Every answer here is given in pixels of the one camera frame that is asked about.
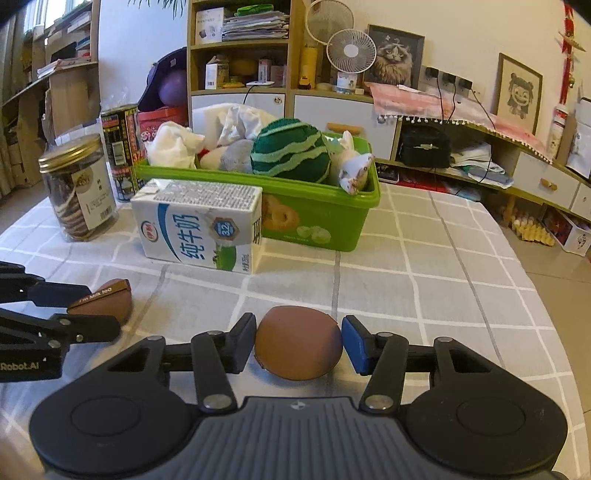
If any white cloth glove bundle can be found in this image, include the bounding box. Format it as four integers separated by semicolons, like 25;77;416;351
145;121;205;170

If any green watermelon plush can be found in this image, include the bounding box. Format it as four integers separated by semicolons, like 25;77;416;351
250;118;332;183

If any grey checked tablecloth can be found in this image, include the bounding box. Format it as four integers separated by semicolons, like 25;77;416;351
1;185;590;479

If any white milk carton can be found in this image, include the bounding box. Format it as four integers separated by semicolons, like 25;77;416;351
131;179;263;275

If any glass cookie jar gold lid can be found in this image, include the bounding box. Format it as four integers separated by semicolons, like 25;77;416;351
39;134;116;241

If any green plastic bin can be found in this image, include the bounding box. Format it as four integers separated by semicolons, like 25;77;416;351
133;131;382;253

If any white rabbit plush toy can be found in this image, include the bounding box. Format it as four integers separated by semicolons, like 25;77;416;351
325;130;374;196

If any yellow egg tray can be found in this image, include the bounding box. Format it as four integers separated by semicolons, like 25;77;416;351
510;215;555;247

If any low wooden tv console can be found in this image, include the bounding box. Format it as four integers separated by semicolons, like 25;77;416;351
378;115;590;221

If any black box on shelf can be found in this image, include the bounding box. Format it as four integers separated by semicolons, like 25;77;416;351
396;124;451;169

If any grey cloth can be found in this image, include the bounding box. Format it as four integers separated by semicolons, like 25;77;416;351
193;103;277;150

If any black yellow drink can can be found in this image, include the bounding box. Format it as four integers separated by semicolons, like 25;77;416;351
100;104;144;201

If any red snack bucket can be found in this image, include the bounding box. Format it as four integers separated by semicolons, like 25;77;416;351
136;106;188;154

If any pink lace table runner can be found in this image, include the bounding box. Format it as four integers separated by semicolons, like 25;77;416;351
366;82;553;164

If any framed cat picture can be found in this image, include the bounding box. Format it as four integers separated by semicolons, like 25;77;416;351
363;24;425;89

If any framed cartoon girl picture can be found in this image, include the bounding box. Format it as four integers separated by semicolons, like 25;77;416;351
493;53;543;134

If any wooden shelf cabinet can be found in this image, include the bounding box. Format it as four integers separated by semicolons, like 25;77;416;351
186;1;400;162

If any small white desk fan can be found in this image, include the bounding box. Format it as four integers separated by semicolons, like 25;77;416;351
327;29;377;74

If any stack of newspapers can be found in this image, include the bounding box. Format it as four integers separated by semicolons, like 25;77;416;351
221;11;290;42

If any round mesh fan guard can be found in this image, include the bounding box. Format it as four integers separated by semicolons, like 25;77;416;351
304;0;355;45

